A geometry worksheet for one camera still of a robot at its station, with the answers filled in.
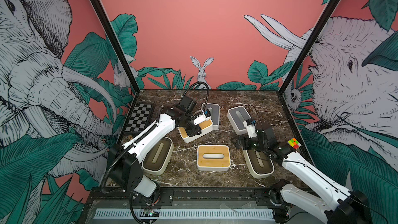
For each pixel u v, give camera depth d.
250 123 0.72
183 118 0.58
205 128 0.78
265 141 0.60
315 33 0.86
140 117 1.01
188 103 0.63
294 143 0.88
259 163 0.80
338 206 0.40
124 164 0.41
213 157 0.85
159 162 0.80
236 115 1.00
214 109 1.07
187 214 0.70
